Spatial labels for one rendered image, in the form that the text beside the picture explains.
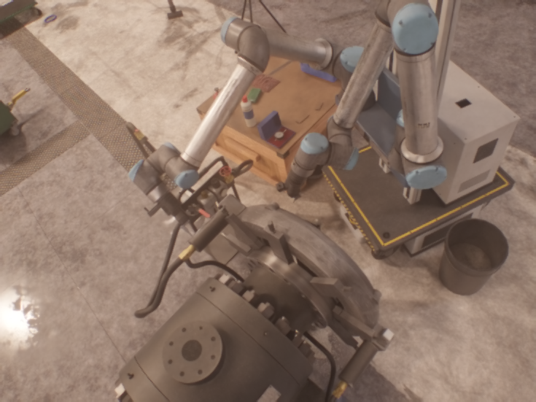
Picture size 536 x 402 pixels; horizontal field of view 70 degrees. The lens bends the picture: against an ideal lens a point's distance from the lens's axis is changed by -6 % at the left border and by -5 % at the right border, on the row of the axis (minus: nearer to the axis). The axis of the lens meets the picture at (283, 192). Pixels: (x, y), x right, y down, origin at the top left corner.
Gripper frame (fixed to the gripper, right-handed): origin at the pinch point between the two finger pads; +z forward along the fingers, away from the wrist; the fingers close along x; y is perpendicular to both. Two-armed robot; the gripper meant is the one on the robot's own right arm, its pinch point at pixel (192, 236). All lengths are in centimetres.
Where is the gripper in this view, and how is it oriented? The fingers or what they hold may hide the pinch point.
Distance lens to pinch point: 171.2
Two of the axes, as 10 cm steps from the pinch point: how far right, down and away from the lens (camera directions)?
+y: 7.2, -6.8, 1.4
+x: -2.1, -0.2, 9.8
